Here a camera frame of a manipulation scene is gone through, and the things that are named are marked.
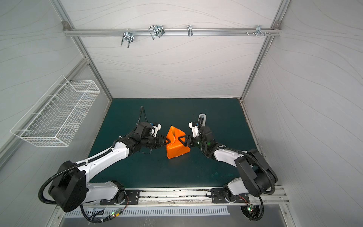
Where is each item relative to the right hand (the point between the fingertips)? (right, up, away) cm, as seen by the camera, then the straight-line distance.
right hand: (182, 137), depth 86 cm
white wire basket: (-62, +12, -18) cm, 66 cm away
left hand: (-8, -2, -6) cm, 10 cm away
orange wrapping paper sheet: (-4, -5, -6) cm, 8 cm away
